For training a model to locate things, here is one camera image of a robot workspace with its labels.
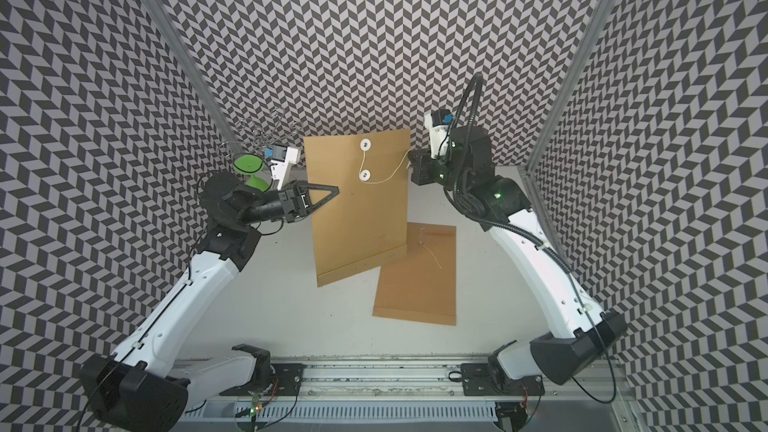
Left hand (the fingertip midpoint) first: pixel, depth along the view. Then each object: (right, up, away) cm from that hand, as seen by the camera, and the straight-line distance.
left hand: (337, 196), depth 59 cm
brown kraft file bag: (+18, -27, +32) cm, 46 cm away
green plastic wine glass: (-24, +8, +15) cm, 29 cm away
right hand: (+15, +8, +8) cm, 19 cm away
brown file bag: (+5, -6, +4) cm, 9 cm away
